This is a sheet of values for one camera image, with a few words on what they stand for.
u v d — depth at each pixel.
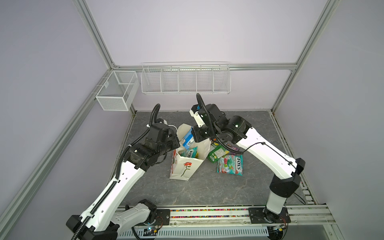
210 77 1.04
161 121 0.65
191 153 0.85
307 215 0.76
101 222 0.37
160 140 0.51
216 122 0.48
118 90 1.02
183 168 0.74
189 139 0.69
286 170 0.42
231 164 0.88
